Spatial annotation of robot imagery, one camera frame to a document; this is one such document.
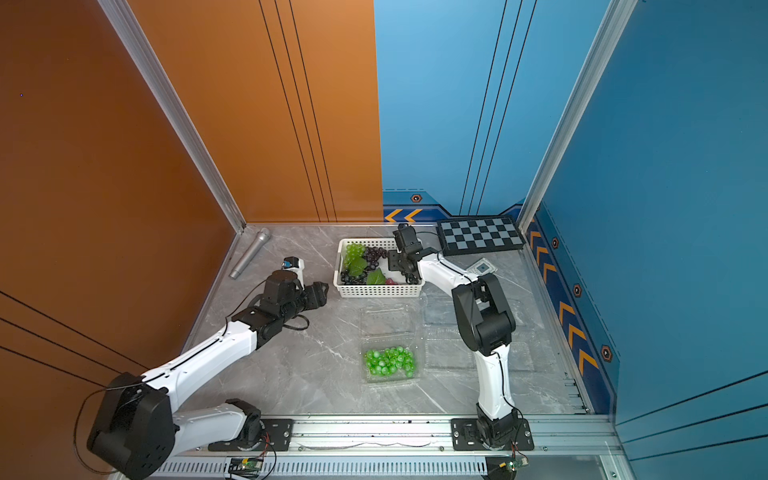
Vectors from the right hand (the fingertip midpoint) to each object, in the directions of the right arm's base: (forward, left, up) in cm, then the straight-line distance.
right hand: (398, 257), depth 101 cm
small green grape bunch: (+4, +16, -2) cm, 17 cm away
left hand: (-15, +22, +6) cm, 28 cm away
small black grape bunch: (-7, +16, -3) cm, 18 cm away
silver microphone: (+12, +53, -4) cm, 54 cm away
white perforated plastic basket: (-12, -1, -2) cm, 12 cm away
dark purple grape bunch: (+3, +9, -2) cm, 10 cm away
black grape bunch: (-6, -4, -4) cm, 8 cm away
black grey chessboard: (+14, -31, -4) cm, 34 cm away
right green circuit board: (-56, -27, -8) cm, 63 cm away
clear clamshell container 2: (-27, -14, -9) cm, 32 cm away
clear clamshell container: (-26, +1, -7) cm, 27 cm away
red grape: (-7, +3, -4) cm, 9 cm away
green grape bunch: (-34, +3, -3) cm, 35 cm away
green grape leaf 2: (-8, +7, -1) cm, 10 cm away
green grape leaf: (-3, +14, -1) cm, 14 cm away
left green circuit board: (-57, +37, -11) cm, 69 cm away
